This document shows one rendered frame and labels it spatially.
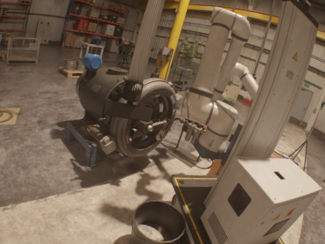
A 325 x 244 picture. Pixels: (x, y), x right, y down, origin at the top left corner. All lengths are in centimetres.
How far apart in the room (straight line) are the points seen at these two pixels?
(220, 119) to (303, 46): 71
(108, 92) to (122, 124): 41
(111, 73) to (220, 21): 116
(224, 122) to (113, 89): 101
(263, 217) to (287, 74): 77
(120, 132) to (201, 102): 65
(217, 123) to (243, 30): 60
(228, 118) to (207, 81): 24
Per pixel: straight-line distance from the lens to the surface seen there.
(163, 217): 128
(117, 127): 136
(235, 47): 122
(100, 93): 170
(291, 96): 122
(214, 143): 110
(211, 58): 107
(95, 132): 154
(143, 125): 140
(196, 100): 103
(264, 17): 1250
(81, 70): 564
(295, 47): 116
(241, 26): 118
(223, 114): 105
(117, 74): 182
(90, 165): 188
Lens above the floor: 121
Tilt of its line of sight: 22 degrees down
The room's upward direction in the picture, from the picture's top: 16 degrees clockwise
